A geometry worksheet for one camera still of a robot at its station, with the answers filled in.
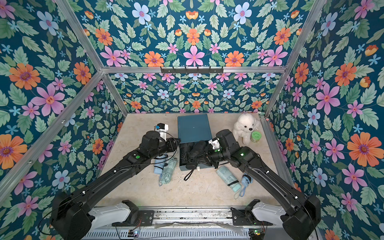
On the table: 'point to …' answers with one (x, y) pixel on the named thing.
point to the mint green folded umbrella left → (168, 170)
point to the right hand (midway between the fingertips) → (194, 157)
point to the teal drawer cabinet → (193, 128)
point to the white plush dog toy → (243, 127)
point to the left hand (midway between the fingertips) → (181, 140)
